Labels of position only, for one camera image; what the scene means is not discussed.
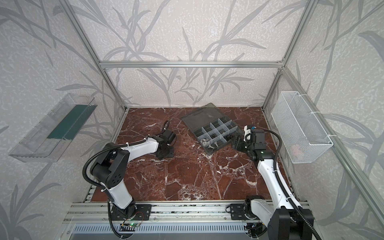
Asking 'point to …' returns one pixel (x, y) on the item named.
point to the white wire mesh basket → (304, 138)
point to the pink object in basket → (295, 151)
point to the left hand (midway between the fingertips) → (171, 150)
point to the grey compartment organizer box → (213, 130)
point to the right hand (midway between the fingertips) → (236, 137)
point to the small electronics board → (127, 227)
